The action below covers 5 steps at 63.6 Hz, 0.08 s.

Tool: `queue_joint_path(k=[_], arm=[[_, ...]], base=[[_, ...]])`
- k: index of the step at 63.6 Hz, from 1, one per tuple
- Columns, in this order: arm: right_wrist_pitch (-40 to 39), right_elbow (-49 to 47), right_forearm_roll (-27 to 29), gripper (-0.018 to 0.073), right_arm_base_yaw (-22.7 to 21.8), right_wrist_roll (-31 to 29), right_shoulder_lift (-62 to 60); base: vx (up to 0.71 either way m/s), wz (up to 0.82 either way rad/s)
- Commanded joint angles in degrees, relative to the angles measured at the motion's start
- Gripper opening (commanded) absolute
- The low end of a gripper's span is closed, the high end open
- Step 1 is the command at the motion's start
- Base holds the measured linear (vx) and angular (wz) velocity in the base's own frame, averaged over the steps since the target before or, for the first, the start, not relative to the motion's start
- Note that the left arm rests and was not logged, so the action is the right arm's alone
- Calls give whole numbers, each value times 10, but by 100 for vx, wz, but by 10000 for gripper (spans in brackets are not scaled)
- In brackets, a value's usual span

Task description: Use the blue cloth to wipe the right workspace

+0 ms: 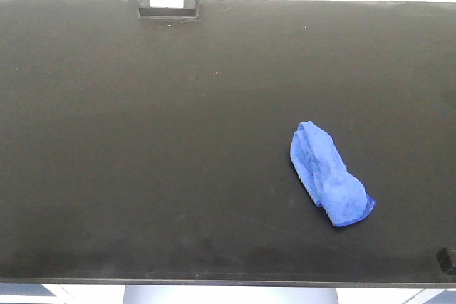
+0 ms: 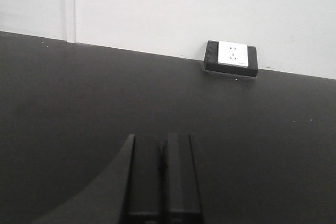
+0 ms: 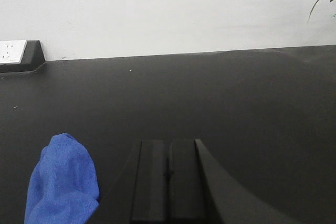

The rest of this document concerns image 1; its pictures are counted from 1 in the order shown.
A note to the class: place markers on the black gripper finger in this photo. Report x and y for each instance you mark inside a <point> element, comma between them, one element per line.
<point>445,260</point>

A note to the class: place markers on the blue cloth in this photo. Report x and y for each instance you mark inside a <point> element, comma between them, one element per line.
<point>327,176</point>

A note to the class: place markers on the dark top bench with socket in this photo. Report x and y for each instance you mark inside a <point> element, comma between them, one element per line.
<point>178,176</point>

